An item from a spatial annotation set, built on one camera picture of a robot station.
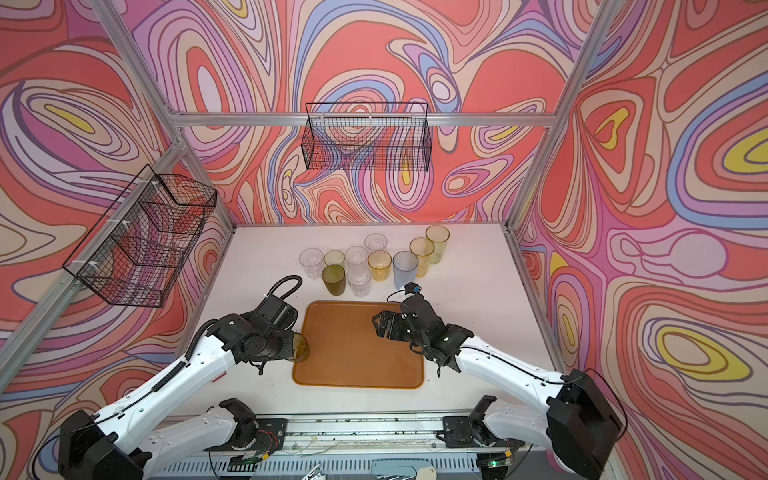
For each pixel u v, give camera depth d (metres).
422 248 1.00
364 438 0.73
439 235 1.01
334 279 0.97
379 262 1.03
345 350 0.88
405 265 0.99
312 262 1.05
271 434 0.72
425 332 0.60
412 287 0.73
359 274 1.02
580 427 0.40
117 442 0.39
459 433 0.73
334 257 1.03
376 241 1.10
